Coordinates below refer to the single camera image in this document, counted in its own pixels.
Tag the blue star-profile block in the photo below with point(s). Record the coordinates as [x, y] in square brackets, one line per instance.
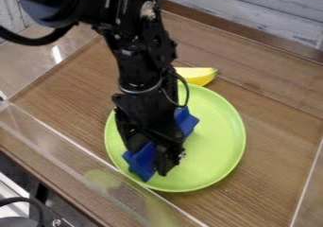
[140, 161]

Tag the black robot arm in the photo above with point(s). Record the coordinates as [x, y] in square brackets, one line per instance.
[144, 50]

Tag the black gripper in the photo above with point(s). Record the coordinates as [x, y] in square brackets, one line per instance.
[144, 119]

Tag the yellow banana slice toy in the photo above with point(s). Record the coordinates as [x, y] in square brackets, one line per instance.
[198, 75]

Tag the green round plate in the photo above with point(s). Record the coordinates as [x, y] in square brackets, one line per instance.
[214, 147]

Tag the clear acrylic front wall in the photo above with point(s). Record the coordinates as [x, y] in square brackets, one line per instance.
[83, 178]

